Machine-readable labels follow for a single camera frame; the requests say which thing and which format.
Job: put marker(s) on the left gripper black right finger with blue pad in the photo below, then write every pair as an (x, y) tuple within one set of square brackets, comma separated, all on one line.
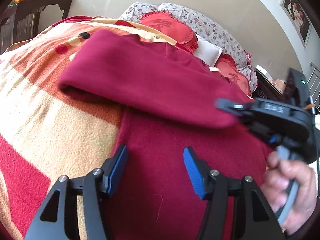
[(253, 218)]

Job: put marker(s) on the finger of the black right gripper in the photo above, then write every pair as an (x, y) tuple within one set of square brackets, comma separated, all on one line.
[(233, 108)]

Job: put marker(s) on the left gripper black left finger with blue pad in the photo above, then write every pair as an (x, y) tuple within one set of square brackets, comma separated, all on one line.
[(57, 217)]

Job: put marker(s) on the dark red knit sweater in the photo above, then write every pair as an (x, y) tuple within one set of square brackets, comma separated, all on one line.
[(168, 97)]

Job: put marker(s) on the person's right hand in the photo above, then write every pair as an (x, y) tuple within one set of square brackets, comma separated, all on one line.
[(277, 179)]

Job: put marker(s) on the dark carved nightstand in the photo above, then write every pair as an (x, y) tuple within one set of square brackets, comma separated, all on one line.
[(265, 89)]

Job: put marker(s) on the metal stair railing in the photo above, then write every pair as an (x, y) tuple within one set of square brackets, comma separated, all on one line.
[(314, 84)]

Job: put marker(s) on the small white pillow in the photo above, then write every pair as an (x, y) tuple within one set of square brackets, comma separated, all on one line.
[(207, 52)]

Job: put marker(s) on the orange cream patterned fleece blanket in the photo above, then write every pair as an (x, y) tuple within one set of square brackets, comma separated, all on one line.
[(44, 133)]

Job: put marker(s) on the floral white pillow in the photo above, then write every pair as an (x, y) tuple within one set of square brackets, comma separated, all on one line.
[(204, 27)]

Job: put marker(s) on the framed wedding photo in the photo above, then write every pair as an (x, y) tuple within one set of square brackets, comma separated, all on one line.
[(298, 18)]

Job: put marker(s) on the red heart-shaped cushion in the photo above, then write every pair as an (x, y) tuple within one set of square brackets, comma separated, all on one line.
[(165, 22)]

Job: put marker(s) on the dark wooden side table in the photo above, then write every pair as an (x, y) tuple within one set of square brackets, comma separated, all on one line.
[(21, 21)]

